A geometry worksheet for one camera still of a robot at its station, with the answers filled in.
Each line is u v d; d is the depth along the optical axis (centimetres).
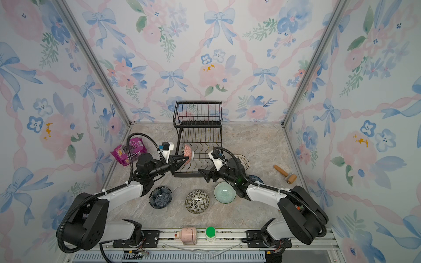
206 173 72
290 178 93
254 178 89
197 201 84
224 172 72
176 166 75
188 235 68
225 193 86
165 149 71
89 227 42
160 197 85
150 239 74
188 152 79
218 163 72
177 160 75
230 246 73
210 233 68
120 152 97
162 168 72
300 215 43
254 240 72
